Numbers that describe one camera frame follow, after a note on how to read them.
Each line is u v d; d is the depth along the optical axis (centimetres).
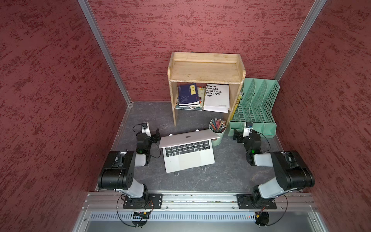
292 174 45
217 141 92
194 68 81
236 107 97
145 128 79
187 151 85
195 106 87
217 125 90
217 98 90
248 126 79
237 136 85
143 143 71
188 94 92
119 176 43
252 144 71
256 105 111
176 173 83
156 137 85
